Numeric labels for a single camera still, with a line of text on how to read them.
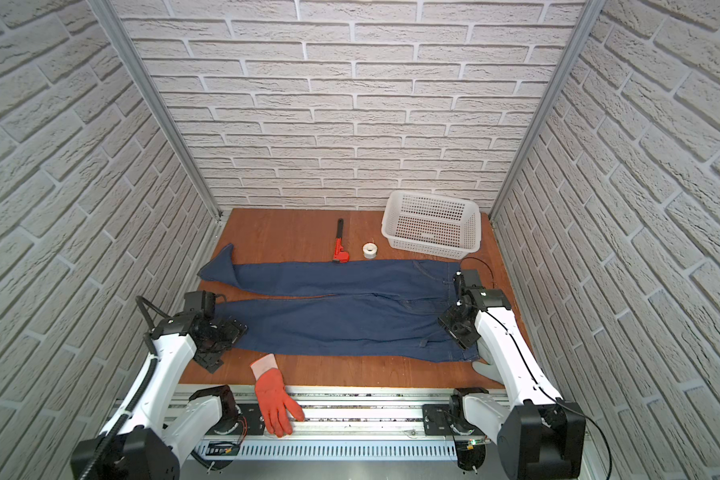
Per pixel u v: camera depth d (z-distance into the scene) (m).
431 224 1.17
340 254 1.07
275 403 0.74
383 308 0.93
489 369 0.83
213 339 0.66
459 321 0.67
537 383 0.42
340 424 0.74
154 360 0.48
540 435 0.38
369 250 1.07
